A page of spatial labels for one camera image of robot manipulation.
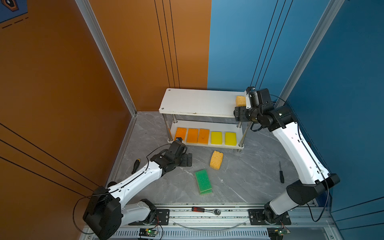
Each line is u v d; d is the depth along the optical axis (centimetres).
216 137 96
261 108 50
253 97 52
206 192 80
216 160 91
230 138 96
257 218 73
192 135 97
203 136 96
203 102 78
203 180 81
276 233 71
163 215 74
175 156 62
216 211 74
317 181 40
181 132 98
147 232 71
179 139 76
